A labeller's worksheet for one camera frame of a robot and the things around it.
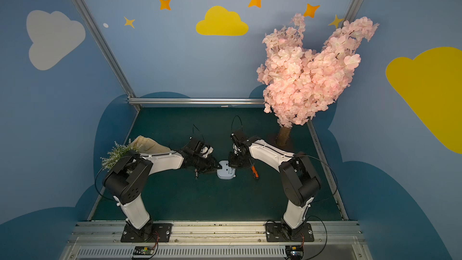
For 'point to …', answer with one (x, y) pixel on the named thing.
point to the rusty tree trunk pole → (283, 135)
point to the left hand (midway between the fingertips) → (221, 166)
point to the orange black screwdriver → (255, 173)
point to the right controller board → (294, 252)
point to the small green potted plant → (117, 151)
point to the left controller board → (143, 250)
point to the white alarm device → (226, 173)
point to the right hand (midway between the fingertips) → (232, 164)
